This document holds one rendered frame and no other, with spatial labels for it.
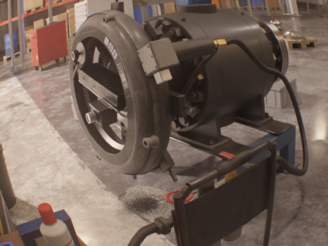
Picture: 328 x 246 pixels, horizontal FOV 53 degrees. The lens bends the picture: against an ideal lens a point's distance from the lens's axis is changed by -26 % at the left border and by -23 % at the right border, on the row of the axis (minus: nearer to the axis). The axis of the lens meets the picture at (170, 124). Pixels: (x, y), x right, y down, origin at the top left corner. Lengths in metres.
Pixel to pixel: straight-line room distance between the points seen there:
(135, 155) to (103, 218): 0.49
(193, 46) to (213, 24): 0.42
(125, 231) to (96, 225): 0.16
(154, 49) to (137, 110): 0.24
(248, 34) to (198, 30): 0.31
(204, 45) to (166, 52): 0.18
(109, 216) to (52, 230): 1.29
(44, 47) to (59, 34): 0.39
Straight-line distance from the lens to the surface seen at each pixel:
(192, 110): 1.45
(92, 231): 1.86
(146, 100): 1.46
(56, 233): 0.70
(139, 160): 1.61
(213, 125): 1.89
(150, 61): 1.38
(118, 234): 1.81
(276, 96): 3.12
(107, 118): 1.62
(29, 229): 0.86
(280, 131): 2.01
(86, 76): 1.77
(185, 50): 1.44
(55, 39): 7.10
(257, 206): 1.25
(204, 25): 1.82
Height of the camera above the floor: 1.03
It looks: 20 degrees down
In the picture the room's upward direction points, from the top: 8 degrees counter-clockwise
